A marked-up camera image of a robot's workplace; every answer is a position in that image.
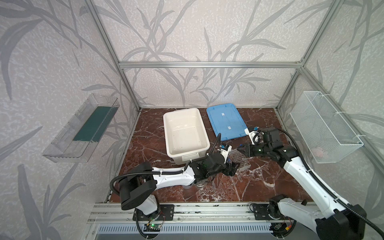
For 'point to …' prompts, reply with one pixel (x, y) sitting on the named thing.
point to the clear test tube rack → (240, 157)
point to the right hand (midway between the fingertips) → (238, 143)
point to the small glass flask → (201, 184)
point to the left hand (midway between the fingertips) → (237, 159)
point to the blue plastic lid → (226, 120)
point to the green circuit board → (152, 227)
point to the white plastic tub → (186, 137)
